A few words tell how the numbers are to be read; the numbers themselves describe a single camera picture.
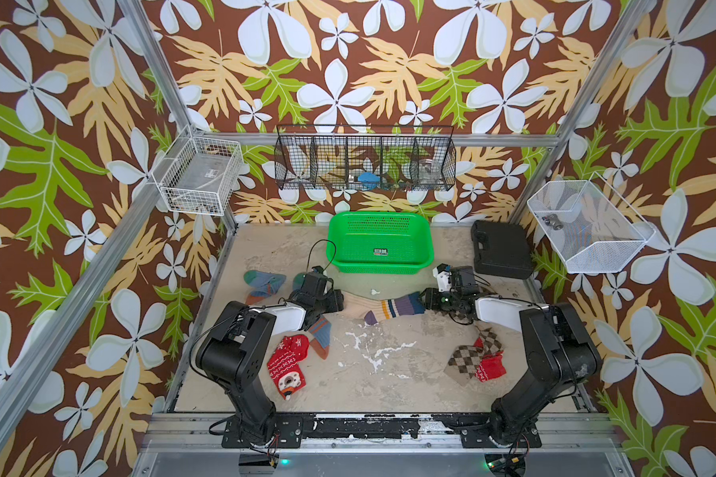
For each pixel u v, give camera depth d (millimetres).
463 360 839
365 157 985
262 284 1007
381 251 1113
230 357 476
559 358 467
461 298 760
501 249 1080
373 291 1012
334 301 864
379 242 1147
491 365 840
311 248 1110
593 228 816
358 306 958
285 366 840
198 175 845
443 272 884
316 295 770
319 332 903
